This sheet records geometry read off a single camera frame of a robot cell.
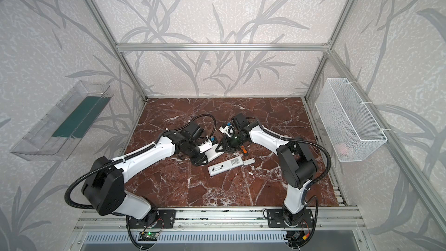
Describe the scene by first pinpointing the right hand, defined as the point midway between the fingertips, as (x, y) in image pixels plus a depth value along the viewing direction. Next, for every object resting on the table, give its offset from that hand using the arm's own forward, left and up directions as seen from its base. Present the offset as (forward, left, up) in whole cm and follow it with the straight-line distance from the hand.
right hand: (219, 145), depth 85 cm
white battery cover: (-4, -15, -11) cm, 19 cm away
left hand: (-3, +6, -1) cm, 7 cm away
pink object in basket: (-7, -53, +10) cm, 55 cm away
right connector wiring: (-36, -37, -10) cm, 52 cm away
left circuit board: (-36, +29, -12) cm, 48 cm away
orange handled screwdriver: (+1, -12, -8) cm, 15 cm away
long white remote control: (-7, -3, -10) cm, 12 cm away
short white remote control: (-5, +3, +1) cm, 6 cm away
